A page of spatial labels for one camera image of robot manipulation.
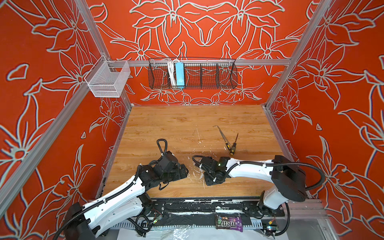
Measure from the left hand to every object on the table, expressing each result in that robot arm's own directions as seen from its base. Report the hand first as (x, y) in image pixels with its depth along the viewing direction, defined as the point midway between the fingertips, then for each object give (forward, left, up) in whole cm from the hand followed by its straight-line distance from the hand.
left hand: (183, 173), depth 76 cm
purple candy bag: (-19, -22, -7) cm, 30 cm away
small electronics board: (-20, -43, -9) cm, 48 cm away
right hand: (-2, -12, -9) cm, 15 cm away
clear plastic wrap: (-25, 0, -9) cm, 26 cm away
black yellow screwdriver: (+21, -30, -7) cm, 38 cm away
